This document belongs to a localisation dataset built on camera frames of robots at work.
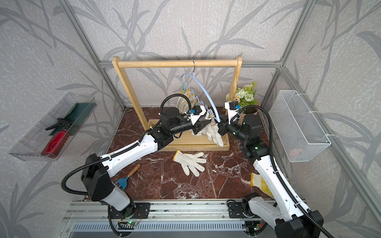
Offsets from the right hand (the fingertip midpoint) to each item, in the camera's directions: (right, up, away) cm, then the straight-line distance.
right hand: (213, 115), depth 68 cm
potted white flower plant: (+22, +7, +17) cm, 29 cm away
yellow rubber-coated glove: (+26, -37, +15) cm, 47 cm away
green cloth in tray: (-66, 0, +4) cm, 67 cm away
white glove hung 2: (0, -8, +8) cm, 11 cm away
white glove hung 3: (-12, -28, +23) cm, 38 cm away
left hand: (-2, 0, +1) cm, 2 cm away
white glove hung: (-17, +7, +24) cm, 30 cm away
